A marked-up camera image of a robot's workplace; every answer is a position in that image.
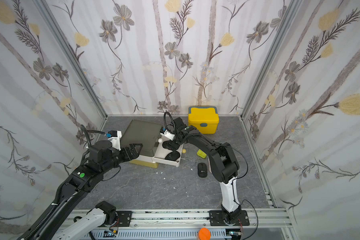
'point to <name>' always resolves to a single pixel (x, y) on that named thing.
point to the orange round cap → (204, 234)
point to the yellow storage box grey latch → (205, 118)
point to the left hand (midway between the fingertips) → (138, 146)
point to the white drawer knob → (160, 140)
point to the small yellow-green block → (201, 153)
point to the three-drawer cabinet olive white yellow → (147, 133)
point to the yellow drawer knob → (184, 151)
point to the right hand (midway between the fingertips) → (172, 138)
